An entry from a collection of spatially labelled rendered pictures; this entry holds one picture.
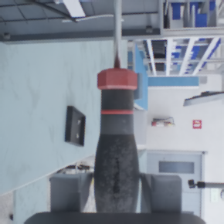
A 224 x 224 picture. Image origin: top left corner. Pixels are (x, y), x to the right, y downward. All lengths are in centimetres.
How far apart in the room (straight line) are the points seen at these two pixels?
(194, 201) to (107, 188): 693
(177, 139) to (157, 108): 84
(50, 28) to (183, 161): 659
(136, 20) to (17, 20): 14
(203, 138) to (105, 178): 666
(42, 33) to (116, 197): 27
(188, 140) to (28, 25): 649
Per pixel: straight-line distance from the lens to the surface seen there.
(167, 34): 290
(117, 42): 17
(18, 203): 199
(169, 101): 676
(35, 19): 36
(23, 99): 46
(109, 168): 16
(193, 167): 692
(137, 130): 101
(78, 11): 32
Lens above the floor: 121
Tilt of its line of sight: 10 degrees down
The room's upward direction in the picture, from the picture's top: 90 degrees clockwise
